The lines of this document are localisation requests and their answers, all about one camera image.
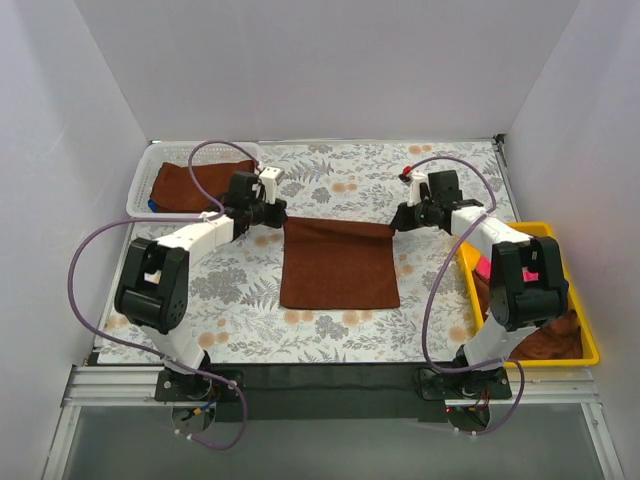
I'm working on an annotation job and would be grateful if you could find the brown towel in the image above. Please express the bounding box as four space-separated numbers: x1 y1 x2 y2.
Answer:
280 217 400 310
469 272 589 361
150 160 254 214

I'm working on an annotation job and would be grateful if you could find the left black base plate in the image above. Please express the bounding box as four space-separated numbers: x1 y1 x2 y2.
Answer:
153 368 239 403

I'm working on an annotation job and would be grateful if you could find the floral table mat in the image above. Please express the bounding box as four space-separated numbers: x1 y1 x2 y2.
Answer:
97 141 517 365

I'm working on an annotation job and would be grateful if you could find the aluminium frame rail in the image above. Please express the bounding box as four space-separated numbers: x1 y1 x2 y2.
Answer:
62 365 601 406

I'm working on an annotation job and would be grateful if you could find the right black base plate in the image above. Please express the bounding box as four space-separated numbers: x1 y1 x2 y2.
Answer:
413 368 512 400

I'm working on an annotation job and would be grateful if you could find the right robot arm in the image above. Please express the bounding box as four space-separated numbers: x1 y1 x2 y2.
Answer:
391 167 569 398

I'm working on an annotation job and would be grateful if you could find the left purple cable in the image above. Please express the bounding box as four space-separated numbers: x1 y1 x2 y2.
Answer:
68 140 266 450

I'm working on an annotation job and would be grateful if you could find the pink towel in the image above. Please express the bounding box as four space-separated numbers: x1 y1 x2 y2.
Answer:
475 256 539 284

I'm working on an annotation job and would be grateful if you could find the white plastic basket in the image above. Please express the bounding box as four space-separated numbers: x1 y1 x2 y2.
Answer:
126 141 249 219

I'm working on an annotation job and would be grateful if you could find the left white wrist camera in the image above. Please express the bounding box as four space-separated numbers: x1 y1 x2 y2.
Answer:
258 167 284 205

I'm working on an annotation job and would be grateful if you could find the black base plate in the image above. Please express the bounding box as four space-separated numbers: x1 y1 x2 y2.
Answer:
413 368 512 400
153 368 239 403

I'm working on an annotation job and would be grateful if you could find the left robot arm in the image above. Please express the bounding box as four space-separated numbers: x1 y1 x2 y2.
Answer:
114 167 287 399

